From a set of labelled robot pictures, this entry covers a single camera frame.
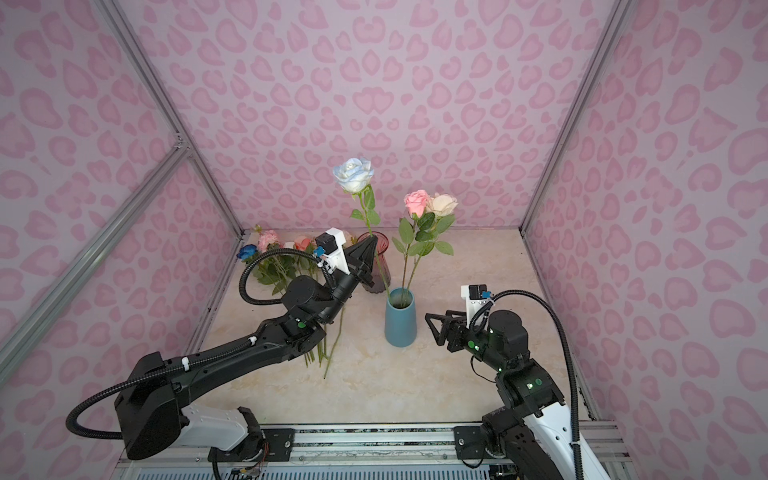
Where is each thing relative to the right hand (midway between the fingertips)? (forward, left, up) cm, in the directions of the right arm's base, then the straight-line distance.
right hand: (436, 316), depth 69 cm
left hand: (+10, +13, +16) cm, 23 cm away
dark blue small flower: (+33, +63, -18) cm, 73 cm away
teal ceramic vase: (+2, +8, -6) cm, 11 cm away
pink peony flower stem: (+36, +55, -13) cm, 67 cm away
